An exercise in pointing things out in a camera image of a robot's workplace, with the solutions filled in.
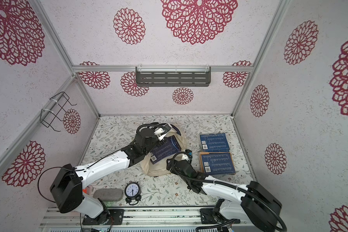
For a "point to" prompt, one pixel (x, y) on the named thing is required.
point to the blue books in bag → (170, 146)
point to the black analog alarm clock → (132, 191)
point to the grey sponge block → (108, 195)
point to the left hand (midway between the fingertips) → (163, 128)
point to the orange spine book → (201, 163)
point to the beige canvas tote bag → (161, 167)
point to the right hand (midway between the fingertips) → (169, 161)
